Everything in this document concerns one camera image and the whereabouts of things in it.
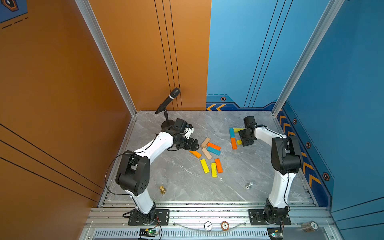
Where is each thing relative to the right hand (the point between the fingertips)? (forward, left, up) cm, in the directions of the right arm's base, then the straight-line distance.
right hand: (240, 136), depth 103 cm
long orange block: (-7, +19, -1) cm, 20 cm away
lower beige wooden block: (-13, +23, -1) cm, 27 cm away
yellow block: (+6, +1, 0) cm, 6 cm away
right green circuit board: (-55, -8, -4) cm, 55 cm away
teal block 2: (-11, +19, 0) cm, 22 cm away
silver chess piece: (-34, +1, +1) cm, 34 cm away
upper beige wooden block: (-4, +24, 0) cm, 25 cm away
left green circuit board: (-55, +52, -2) cm, 76 cm away
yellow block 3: (-22, +25, -1) cm, 33 cm away
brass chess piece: (-37, +48, +2) cm, 60 cm away
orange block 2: (-14, +30, 0) cm, 33 cm away
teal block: (+4, +5, -2) cm, 7 cm away
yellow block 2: (-6, +1, +1) cm, 6 cm away
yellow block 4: (-24, +20, -1) cm, 31 cm away
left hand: (-12, +32, +9) cm, 35 cm away
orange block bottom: (-22, +16, -1) cm, 27 cm away
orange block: (-4, +4, -1) cm, 7 cm away
